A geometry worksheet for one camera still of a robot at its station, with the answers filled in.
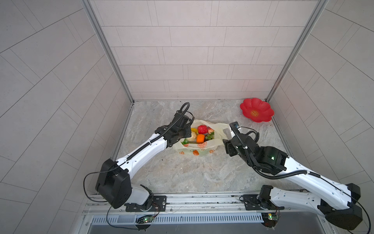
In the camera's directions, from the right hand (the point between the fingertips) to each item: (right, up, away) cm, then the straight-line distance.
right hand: (227, 139), depth 71 cm
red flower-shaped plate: (+32, +15, +39) cm, 52 cm away
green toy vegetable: (-22, -5, +18) cm, 29 cm away
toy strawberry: (-6, +2, +22) cm, 23 cm away
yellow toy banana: (-16, +2, +23) cm, 28 cm away
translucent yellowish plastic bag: (-8, -5, +7) cm, 12 cm away
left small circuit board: (-38, -35, -6) cm, 52 cm away
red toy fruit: (-11, +2, +23) cm, 25 cm away
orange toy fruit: (-12, -3, +18) cm, 22 cm away
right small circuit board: (+20, -37, -3) cm, 42 cm away
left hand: (-18, +4, +12) cm, 22 cm away
